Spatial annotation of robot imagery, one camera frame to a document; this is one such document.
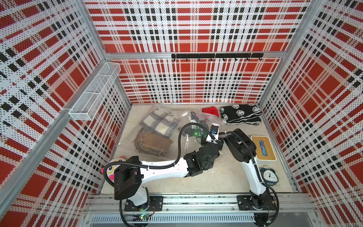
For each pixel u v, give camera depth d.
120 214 0.70
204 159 0.50
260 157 0.84
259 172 0.72
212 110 1.11
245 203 0.73
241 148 0.58
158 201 0.73
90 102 0.90
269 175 0.79
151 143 0.91
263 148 0.90
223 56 0.88
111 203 0.75
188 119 0.92
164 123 1.01
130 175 0.45
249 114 1.05
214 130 0.56
